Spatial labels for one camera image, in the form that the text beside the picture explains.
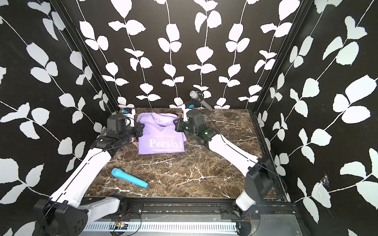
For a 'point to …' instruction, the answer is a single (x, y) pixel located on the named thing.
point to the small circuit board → (119, 225)
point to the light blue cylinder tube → (119, 173)
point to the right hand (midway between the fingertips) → (171, 119)
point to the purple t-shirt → (159, 135)
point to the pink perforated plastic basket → (135, 140)
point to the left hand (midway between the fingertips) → (143, 122)
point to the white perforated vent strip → (164, 226)
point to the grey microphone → (195, 95)
